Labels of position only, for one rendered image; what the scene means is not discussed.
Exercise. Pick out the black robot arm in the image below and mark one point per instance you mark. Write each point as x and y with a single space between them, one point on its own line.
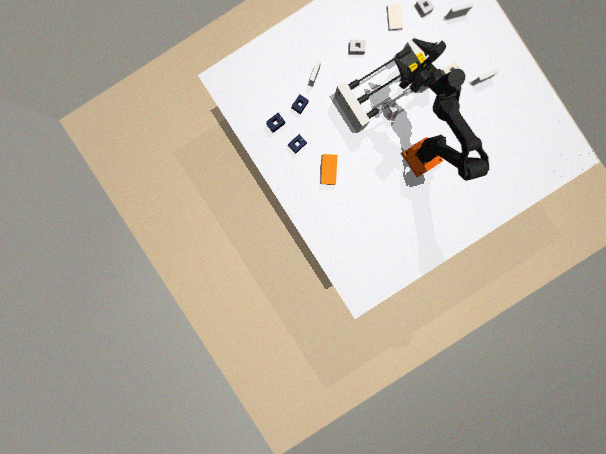
446 108

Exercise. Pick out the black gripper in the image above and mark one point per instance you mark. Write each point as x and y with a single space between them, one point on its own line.
433 51

